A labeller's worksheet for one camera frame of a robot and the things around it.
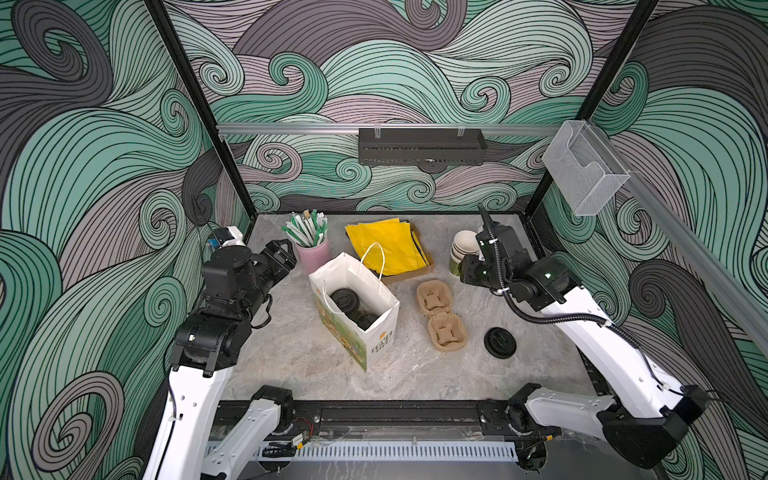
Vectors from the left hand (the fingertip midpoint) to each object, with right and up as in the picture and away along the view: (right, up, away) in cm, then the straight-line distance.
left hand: (285, 245), depth 63 cm
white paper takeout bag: (+19, -14, +12) cm, 27 cm away
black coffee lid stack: (+55, -29, +21) cm, 66 cm away
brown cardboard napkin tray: (+33, -11, +38) cm, 51 cm away
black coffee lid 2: (+16, -20, +15) cm, 30 cm away
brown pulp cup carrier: (+41, -26, +23) cm, 53 cm away
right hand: (+41, -6, +9) cm, 43 cm away
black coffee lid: (+12, -16, +18) cm, 27 cm away
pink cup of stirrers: (-2, +3, +31) cm, 32 cm away
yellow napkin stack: (+24, -2, +40) cm, 47 cm away
